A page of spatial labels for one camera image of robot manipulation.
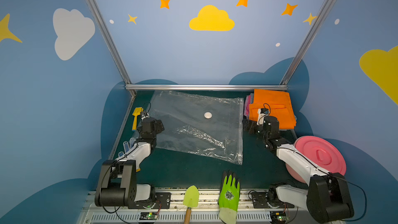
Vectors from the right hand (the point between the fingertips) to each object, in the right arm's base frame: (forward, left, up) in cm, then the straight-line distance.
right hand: (251, 119), depth 88 cm
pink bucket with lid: (-20, -28, +4) cm, 35 cm away
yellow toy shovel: (+11, +76, -12) cm, 78 cm away
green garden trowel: (-41, +32, -14) cm, 53 cm away
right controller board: (-44, -10, -15) cm, 48 cm away
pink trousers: (+21, -3, -13) cm, 24 cm away
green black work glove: (-39, +13, -13) cm, 43 cm away
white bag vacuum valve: (+12, +26, -14) cm, 31 cm away
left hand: (-3, +57, -3) cm, 57 cm away
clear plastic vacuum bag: (+4, +24, -15) cm, 29 cm away
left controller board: (-48, +51, -14) cm, 72 cm away
